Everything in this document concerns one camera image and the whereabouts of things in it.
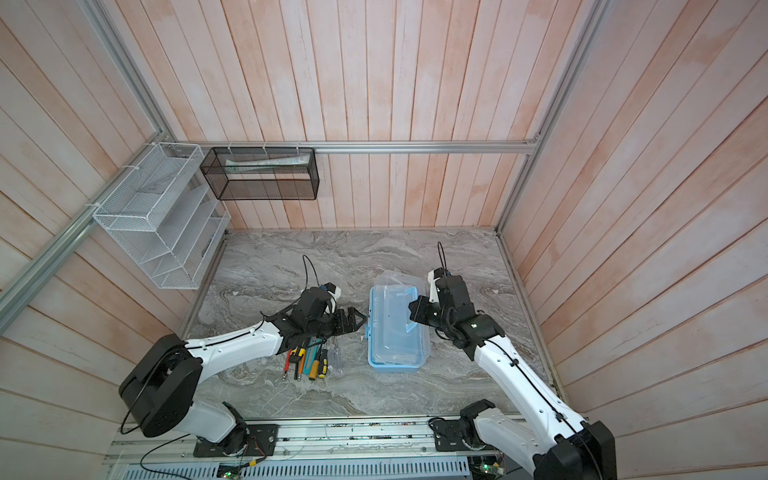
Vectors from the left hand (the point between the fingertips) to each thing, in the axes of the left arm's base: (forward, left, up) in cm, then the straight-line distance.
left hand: (356, 328), depth 85 cm
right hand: (+3, -15, +9) cm, 17 cm away
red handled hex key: (-8, +20, -8) cm, 23 cm away
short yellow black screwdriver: (-8, +9, -6) cm, 14 cm away
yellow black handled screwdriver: (-6, +18, -7) cm, 20 cm away
